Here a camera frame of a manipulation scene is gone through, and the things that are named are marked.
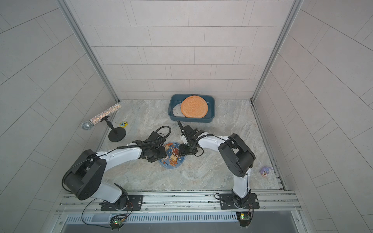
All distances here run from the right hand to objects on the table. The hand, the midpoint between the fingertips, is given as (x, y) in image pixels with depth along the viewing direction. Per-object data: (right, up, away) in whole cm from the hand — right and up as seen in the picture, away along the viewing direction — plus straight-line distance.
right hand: (182, 154), depth 89 cm
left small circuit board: (-27, -22, -25) cm, 43 cm away
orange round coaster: (+8, +30, +20) cm, 37 cm away
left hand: (-9, -1, 0) cm, 9 cm away
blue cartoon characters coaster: (-5, -2, -4) cm, 7 cm away
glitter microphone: (-47, +19, -15) cm, 53 cm away
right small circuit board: (+31, -24, -21) cm, 45 cm away
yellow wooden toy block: (-42, +17, +11) cm, 46 cm away
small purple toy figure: (+46, -5, -11) cm, 48 cm away
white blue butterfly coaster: (-6, +27, +20) cm, 34 cm away
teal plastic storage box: (-5, +37, +23) cm, 44 cm away
